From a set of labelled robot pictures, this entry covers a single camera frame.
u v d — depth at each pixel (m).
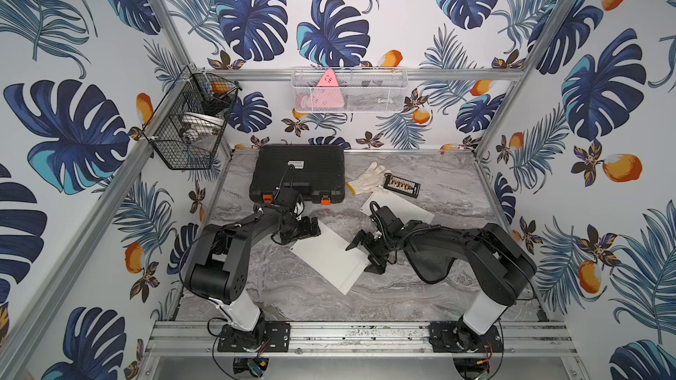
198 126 0.80
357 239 0.82
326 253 0.90
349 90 0.93
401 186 1.07
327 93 0.90
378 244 0.80
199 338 0.76
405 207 1.03
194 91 0.93
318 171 1.05
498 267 0.47
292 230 0.80
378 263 0.80
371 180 1.11
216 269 0.47
